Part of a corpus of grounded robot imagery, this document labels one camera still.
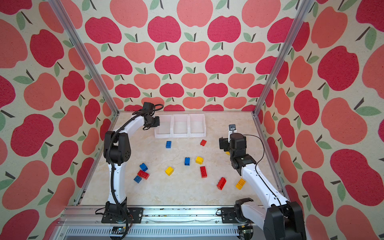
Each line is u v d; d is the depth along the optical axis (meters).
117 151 0.61
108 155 0.61
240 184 0.81
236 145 0.62
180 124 1.12
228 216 0.73
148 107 0.86
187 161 0.92
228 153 0.74
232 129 0.72
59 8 0.70
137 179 0.85
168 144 1.01
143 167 0.89
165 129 1.08
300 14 0.72
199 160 0.93
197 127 1.12
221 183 0.82
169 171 0.88
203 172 0.88
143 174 0.85
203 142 1.02
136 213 0.75
